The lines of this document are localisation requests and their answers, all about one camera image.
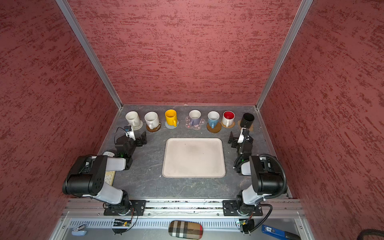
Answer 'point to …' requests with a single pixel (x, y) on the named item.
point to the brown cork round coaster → (216, 129)
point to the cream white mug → (133, 118)
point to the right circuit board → (247, 223)
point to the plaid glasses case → (185, 229)
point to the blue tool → (285, 235)
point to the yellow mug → (171, 117)
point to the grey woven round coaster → (171, 126)
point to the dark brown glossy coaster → (155, 129)
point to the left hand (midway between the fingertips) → (138, 134)
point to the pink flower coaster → (196, 127)
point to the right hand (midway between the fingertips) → (237, 134)
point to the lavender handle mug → (195, 116)
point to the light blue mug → (213, 117)
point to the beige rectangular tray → (194, 157)
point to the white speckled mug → (151, 119)
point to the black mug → (247, 120)
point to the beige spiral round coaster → (139, 127)
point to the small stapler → (79, 230)
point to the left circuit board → (121, 223)
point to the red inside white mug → (228, 118)
